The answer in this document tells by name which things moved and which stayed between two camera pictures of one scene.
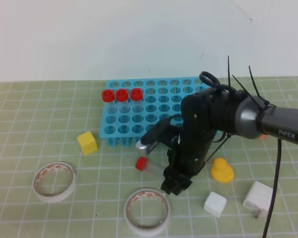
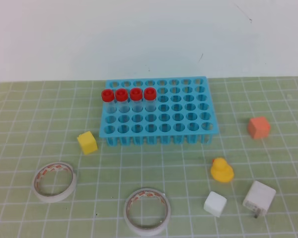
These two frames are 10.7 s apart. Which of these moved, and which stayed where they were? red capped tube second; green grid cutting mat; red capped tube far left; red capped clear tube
Moved: red capped clear tube
Stayed: red capped tube far left; red capped tube second; green grid cutting mat
